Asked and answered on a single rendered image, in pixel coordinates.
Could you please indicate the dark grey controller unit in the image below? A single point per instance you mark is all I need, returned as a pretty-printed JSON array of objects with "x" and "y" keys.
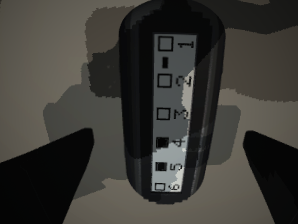
[{"x": 171, "y": 59}]

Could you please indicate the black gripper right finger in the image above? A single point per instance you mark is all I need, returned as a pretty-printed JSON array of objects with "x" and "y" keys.
[{"x": 275, "y": 167}]

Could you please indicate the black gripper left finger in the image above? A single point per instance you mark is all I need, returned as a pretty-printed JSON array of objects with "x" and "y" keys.
[{"x": 38, "y": 187}]

